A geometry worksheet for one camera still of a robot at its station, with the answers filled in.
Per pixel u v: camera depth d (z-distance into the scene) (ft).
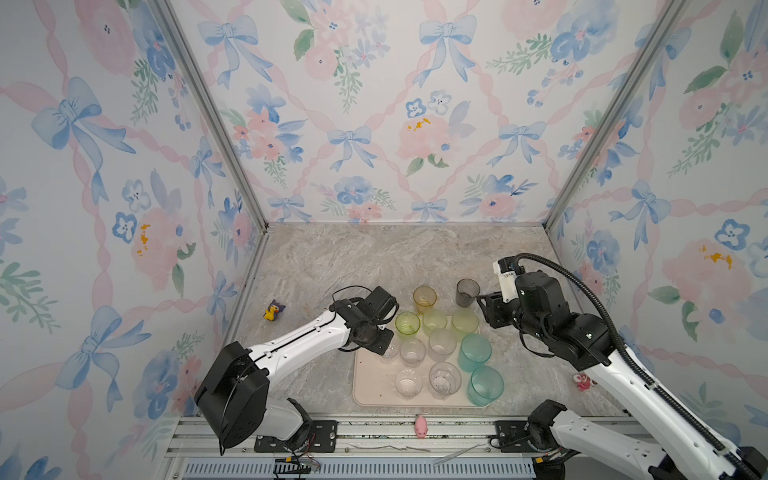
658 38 2.37
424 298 3.27
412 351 2.82
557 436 2.01
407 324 2.96
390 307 2.22
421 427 2.45
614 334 1.48
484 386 2.61
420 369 2.72
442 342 2.81
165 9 2.23
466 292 3.21
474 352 2.79
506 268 1.98
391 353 2.38
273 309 3.09
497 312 2.03
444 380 2.70
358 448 2.40
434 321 3.01
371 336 2.20
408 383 2.68
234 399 1.34
